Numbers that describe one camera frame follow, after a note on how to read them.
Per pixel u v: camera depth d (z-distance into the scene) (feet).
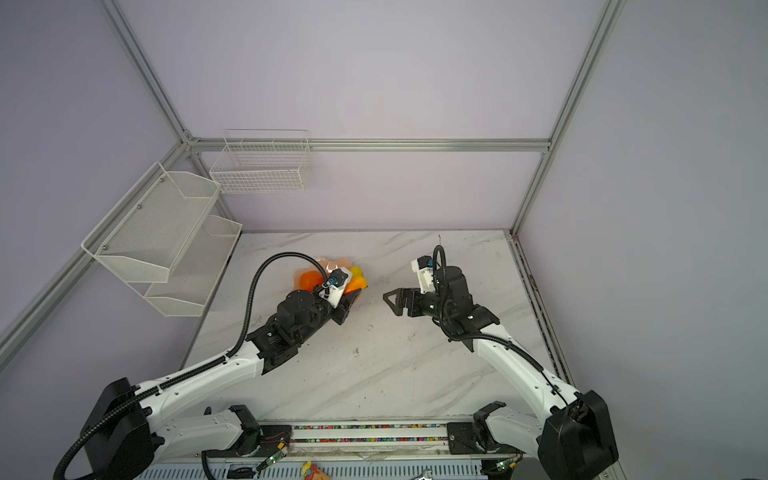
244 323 1.79
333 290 2.09
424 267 2.29
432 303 2.18
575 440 1.28
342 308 2.19
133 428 1.27
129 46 2.36
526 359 1.56
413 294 2.21
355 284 2.45
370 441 2.45
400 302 2.22
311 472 2.21
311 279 3.16
